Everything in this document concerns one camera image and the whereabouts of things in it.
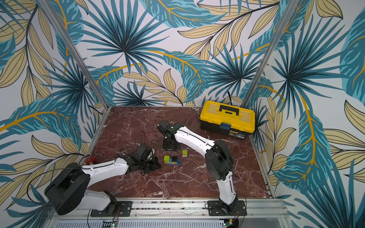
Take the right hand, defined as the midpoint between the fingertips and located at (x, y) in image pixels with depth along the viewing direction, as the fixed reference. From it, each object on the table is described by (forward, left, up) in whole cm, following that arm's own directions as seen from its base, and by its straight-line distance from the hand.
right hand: (168, 149), depth 86 cm
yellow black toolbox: (+16, -38, +7) cm, 42 cm away
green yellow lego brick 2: (0, -10, -6) cm, 12 cm away
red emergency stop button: (-4, +48, -5) cm, 48 cm away
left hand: (-10, +4, -6) cm, 12 cm away
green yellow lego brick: (-5, +1, -3) cm, 6 cm away
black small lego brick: (-5, -4, -3) cm, 7 cm away
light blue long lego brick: (-6, -1, -6) cm, 8 cm away
